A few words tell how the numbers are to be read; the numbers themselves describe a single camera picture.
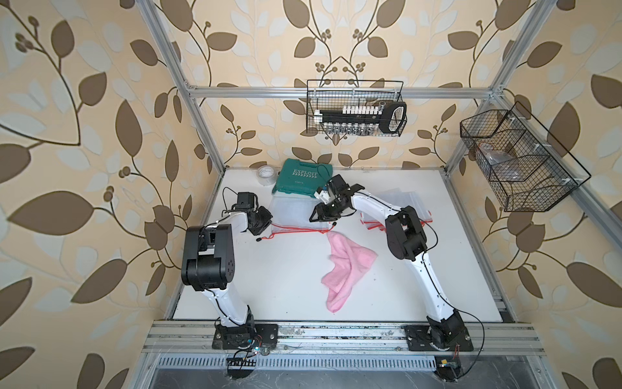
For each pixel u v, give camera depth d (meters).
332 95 0.91
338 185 0.88
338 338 0.75
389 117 0.84
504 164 0.69
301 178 1.12
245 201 0.79
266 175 1.19
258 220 0.86
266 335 0.74
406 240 0.63
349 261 0.85
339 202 0.82
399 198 1.10
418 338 0.73
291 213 1.04
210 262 0.49
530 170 0.72
